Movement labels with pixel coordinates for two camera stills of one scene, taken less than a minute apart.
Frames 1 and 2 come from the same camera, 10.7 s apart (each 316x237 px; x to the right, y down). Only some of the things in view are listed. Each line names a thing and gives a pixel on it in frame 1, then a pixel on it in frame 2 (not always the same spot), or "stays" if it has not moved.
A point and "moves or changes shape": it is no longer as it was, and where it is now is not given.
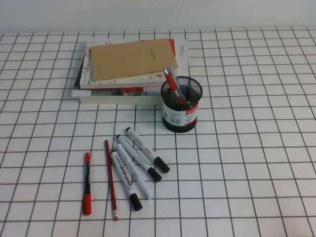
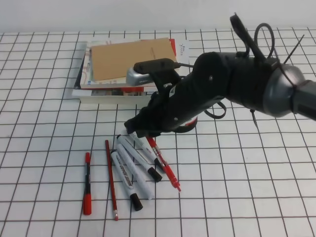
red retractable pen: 172,85 moves or changes shape
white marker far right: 158,161 stays
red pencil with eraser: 110,180 stays
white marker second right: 136,156 stays
